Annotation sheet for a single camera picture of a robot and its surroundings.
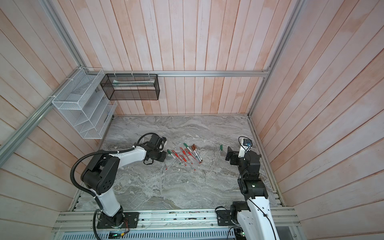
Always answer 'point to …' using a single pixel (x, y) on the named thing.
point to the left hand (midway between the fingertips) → (163, 158)
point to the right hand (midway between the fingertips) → (238, 147)
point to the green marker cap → (221, 147)
